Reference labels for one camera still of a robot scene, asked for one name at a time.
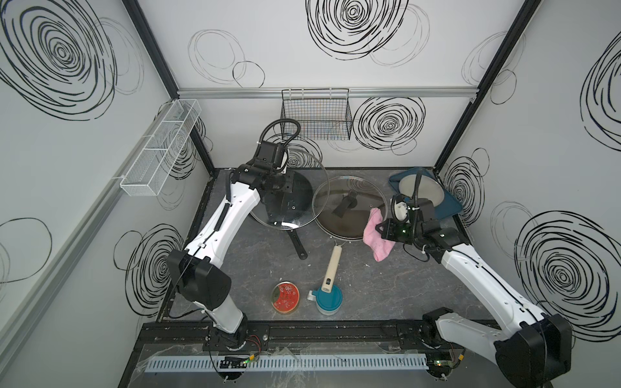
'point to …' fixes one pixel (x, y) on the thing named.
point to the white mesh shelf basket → (148, 175)
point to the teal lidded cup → (327, 303)
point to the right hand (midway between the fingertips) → (377, 228)
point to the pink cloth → (373, 236)
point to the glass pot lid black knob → (341, 206)
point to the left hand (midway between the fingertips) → (286, 178)
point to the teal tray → (449, 203)
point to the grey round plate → (429, 188)
